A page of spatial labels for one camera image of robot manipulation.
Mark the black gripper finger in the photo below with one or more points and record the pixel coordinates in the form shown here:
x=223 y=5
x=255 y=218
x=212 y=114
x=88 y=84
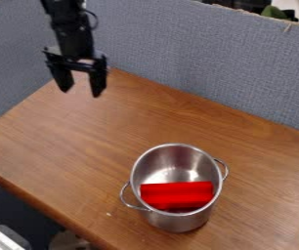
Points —
x=62 y=76
x=97 y=79

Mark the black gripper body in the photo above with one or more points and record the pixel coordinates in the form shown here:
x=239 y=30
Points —
x=73 y=54

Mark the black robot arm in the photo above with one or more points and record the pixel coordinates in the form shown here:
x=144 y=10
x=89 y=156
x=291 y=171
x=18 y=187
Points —
x=68 y=11

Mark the stainless steel pot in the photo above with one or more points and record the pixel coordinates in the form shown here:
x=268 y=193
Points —
x=172 y=163

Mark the green object behind partition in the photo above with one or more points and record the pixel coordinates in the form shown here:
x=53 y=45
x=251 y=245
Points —
x=272 y=12

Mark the grey fabric partition left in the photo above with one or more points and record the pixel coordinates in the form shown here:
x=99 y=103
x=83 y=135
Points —
x=25 y=34

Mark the grey fabric partition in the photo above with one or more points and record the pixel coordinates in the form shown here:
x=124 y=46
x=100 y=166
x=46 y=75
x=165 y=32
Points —
x=227 y=55
x=25 y=34

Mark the grey fabric partition back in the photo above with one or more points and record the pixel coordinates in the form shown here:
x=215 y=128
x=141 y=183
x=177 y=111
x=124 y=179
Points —
x=227 y=55

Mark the red rectangular block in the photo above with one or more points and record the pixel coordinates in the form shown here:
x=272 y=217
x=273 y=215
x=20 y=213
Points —
x=183 y=195

